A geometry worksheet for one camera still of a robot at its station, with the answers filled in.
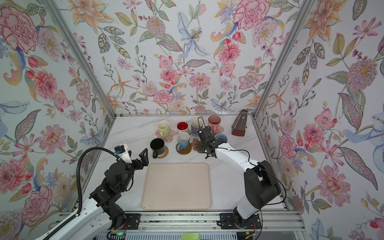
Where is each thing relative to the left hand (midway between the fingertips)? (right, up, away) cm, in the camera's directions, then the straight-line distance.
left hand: (142, 151), depth 75 cm
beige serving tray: (+16, -23, +13) cm, 31 cm away
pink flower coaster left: (+8, +4, +31) cm, 32 cm away
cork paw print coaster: (+27, +1, +29) cm, 40 cm away
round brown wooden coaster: (+20, -4, +24) cm, 31 cm away
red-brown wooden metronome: (+58, +14, +28) cm, 66 cm away
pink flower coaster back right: (+46, +10, +35) cm, 59 cm away
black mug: (+4, +1, +16) cm, 16 cm away
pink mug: (+40, +16, +28) cm, 52 cm away
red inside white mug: (+18, +13, +30) cm, 38 cm away
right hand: (+32, +1, +15) cm, 35 cm away
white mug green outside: (+5, +13, +32) cm, 35 cm away
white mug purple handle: (+28, +15, +29) cm, 43 cm away
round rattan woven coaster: (+7, -5, +23) cm, 24 cm away
